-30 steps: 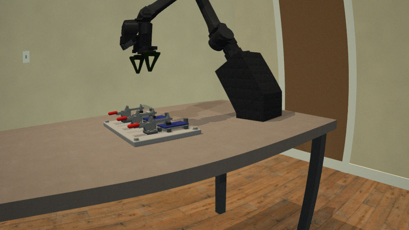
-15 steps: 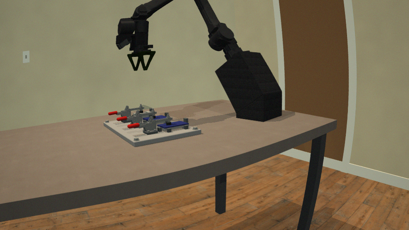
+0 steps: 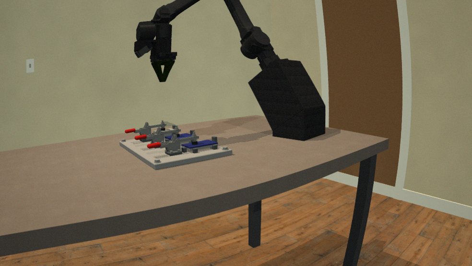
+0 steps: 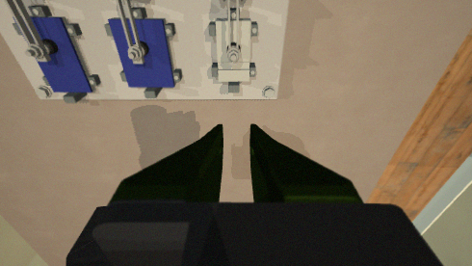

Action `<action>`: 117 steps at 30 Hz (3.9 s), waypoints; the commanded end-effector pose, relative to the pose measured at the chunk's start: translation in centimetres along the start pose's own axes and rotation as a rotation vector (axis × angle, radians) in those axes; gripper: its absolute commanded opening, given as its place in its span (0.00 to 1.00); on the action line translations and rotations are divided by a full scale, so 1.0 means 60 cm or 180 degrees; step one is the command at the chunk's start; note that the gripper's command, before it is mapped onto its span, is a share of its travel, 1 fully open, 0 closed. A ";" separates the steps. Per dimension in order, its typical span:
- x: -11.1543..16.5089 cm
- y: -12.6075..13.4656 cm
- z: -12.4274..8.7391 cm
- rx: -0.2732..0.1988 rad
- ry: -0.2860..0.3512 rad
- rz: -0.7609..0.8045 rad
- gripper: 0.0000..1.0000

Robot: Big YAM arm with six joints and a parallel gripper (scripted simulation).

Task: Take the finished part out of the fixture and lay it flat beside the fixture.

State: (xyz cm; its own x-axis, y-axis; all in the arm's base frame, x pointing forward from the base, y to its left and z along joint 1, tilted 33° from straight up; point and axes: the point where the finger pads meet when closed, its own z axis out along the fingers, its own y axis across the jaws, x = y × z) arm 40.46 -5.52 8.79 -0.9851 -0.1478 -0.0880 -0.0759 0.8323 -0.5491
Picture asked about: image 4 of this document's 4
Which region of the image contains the cream rectangular block with slot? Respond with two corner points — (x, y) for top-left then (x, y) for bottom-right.
(216, 18), (251, 82)

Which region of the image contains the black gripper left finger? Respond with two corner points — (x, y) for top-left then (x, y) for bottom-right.
(108, 124), (223, 204)

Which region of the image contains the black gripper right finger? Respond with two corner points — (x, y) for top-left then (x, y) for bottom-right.
(249, 124), (364, 203)

